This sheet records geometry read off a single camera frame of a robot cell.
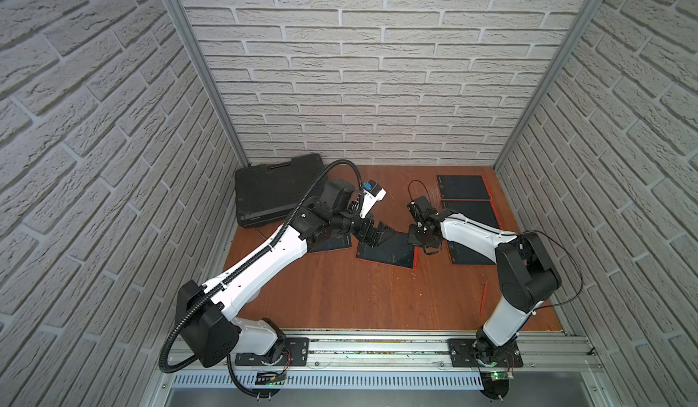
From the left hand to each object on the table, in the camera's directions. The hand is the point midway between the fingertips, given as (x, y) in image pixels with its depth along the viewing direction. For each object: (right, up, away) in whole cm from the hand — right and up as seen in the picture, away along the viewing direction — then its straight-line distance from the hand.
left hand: (387, 221), depth 71 cm
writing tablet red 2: (-18, -10, +24) cm, 32 cm away
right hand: (+14, -9, +23) cm, 28 cm away
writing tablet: (+41, +10, +43) cm, 60 cm away
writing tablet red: (+5, -13, +24) cm, 28 cm away
